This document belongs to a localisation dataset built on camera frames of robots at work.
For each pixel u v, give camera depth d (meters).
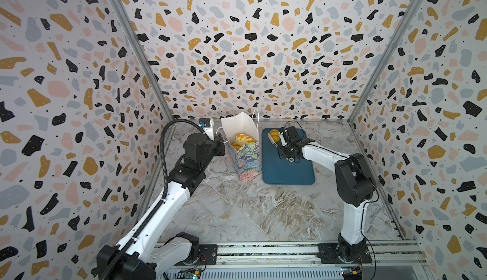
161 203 0.46
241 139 0.90
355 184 0.53
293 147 0.75
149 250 0.41
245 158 0.84
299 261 0.73
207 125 0.62
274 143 1.02
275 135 1.06
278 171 0.98
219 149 0.67
